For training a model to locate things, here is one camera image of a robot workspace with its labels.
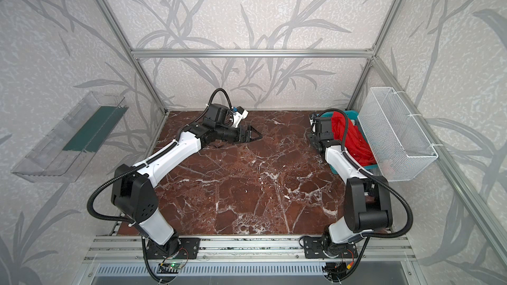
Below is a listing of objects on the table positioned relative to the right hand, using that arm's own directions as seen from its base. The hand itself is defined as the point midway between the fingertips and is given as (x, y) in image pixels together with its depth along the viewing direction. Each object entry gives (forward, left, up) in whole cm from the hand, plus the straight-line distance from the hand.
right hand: (322, 126), depth 92 cm
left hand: (-11, +30, +10) cm, 33 cm away
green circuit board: (-53, +61, -15) cm, 82 cm away
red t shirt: (-10, -13, -1) cm, 17 cm away
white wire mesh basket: (-26, -16, +19) cm, 36 cm away
